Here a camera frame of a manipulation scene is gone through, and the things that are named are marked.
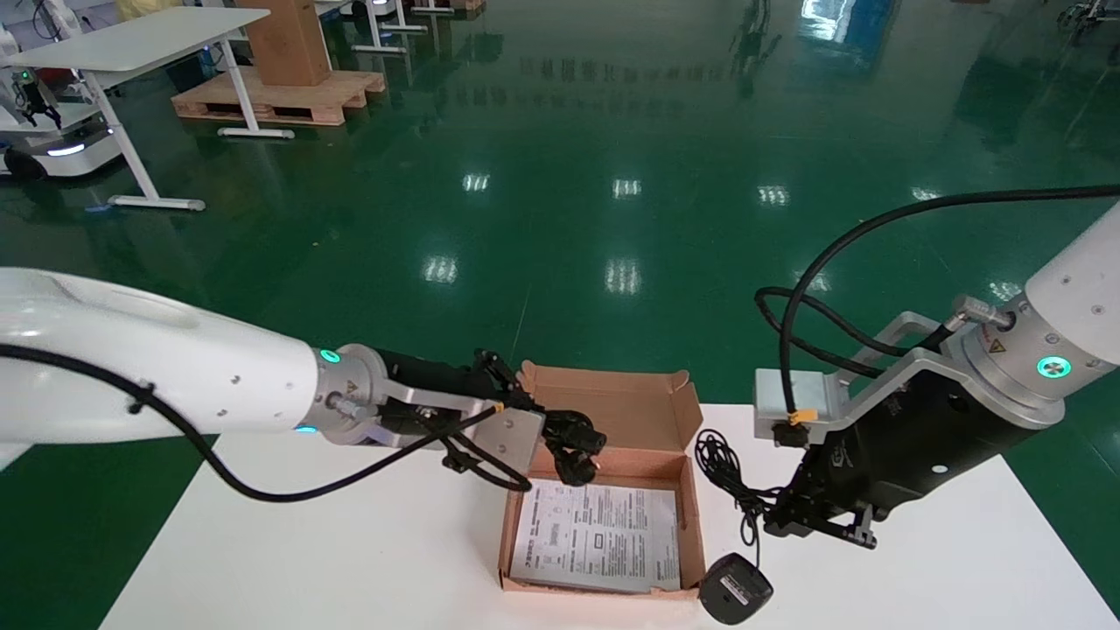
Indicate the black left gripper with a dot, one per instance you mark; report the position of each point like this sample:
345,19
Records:
429,374

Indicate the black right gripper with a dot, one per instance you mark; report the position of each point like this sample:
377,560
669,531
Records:
919,437

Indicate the brown cardboard storage box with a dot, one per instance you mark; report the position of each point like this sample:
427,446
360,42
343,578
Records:
612,411

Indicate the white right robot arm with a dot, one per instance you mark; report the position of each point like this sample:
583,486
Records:
1067,315

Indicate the white printed instruction sheet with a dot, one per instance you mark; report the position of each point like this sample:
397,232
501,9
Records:
595,538

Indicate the wooden pallet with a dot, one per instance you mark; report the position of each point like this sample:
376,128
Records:
297,94

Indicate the white background table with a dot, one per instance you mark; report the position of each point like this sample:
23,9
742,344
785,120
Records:
140,39

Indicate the white wheeled background robot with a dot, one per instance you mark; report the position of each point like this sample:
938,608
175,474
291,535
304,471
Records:
48,140

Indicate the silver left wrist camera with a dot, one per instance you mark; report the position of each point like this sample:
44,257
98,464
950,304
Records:
512,433

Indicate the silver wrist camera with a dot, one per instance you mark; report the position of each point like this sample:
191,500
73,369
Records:
787,398
512,433

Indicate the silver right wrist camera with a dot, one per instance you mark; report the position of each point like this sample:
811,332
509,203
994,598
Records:
787,398

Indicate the white table leg frame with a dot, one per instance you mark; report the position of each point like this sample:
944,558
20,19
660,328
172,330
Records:
385,39

